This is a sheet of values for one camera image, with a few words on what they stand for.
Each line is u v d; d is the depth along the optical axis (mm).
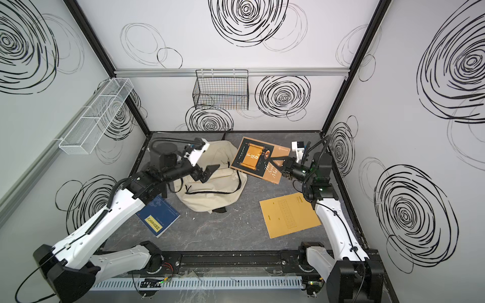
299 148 683
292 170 653
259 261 756
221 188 847
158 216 841
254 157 734
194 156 579
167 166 525
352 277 378
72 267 387
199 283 771
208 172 617
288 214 868
